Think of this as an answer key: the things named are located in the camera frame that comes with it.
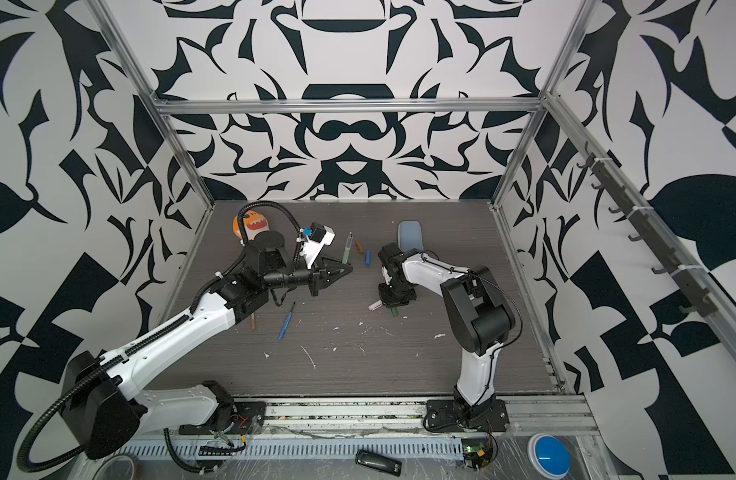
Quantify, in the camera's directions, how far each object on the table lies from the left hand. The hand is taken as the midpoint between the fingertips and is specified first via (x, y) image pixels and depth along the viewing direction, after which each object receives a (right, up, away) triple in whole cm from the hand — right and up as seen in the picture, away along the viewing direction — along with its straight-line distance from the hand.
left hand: (352, 261), depth 68 cm
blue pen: (-21, -20, +21) cm, 35 cm away
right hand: (+11, -15, +25) cm, 31 cm away
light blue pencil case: (+18, +6, +41) cm, 45 cm away
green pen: (-1, +2, -2) cm, 3 cm away
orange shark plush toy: (-35, +10, +34) cm, 49 cm away
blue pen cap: (+3, 0, +14) cm, 14 cm away
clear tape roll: (-52, -47, +1) cm, 70 cm away
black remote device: (+6, -45, 0) cm, 46 cm away
